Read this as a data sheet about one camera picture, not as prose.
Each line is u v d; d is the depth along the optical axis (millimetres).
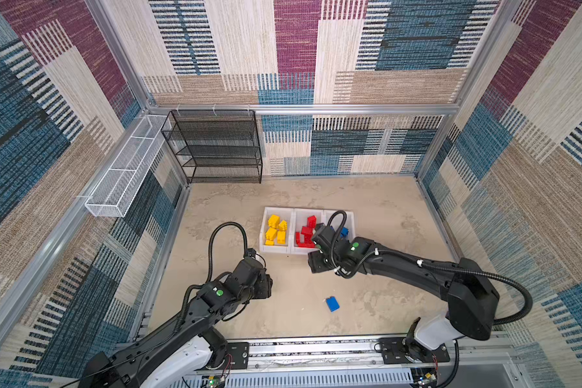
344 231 986
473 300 425
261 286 720
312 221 986
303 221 1032
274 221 982
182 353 567
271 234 966
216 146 1095
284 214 992
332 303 831
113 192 916
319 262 755
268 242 966
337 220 742
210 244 652
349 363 728
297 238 953
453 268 462
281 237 970
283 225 987
